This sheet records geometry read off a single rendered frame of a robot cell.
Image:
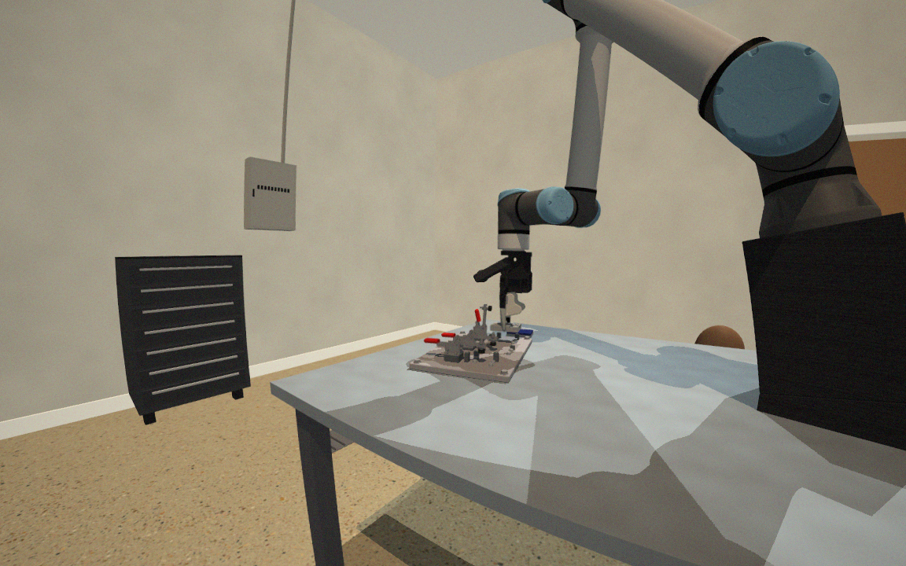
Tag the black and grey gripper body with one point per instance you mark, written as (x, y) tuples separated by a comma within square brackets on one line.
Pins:
[(518, 270)]

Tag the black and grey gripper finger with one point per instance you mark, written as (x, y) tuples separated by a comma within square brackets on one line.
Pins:
[(506, 308), (517, 302)]

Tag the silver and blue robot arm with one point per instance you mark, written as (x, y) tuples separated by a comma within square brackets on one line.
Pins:
[(776, 101)]

